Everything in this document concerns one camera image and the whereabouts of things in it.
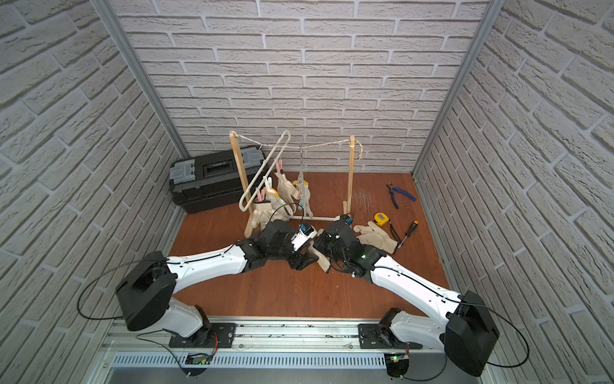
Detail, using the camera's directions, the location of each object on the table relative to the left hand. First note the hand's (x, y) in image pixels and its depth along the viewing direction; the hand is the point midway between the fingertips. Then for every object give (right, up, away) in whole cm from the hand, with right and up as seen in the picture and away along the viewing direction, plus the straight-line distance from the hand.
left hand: (316, 251), depth 80 cm
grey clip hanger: (-6, +27, +8) cm, 29 cm away
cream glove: (-20, +12, +5) cm, 24 cm away
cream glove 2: (-5, +20, +11) cm, 24 cm away
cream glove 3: (+23, +3, +14) cm, 27 cm away
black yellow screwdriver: (+39, +3, +17) cm, 43 cm away
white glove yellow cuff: (-14, +13, +11) cm, 23 cm away
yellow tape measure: (+28, +9, +20) cm, 36 cm away
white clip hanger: (-26, +21, +5) cm, 34 cm away
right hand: (-1, +4, -1) cm, 4 cm away
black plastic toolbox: (-45, +24, +13) cm, 53 cm away
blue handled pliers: (+37, +21, +31) cm, 52 cm away
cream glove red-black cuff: (+2, -2, -3) cm, 4 cm away
